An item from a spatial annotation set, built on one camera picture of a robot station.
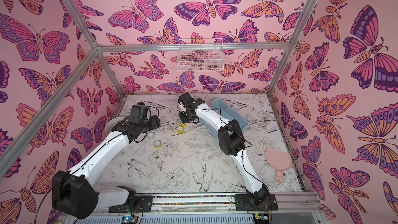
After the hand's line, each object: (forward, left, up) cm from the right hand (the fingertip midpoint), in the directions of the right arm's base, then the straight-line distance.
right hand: (180, 120), depth 96 cm
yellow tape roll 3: (+1, -1, -8) cm, 8 cm away
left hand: (-7, +10, +10) cm, 16 cm away
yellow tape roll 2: (-13, +13, -7) cm, 20 cm away
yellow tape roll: (-3, +1, -7) cm, 8 cm away
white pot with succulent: (-5, +40, +3) cm, 41 cm away
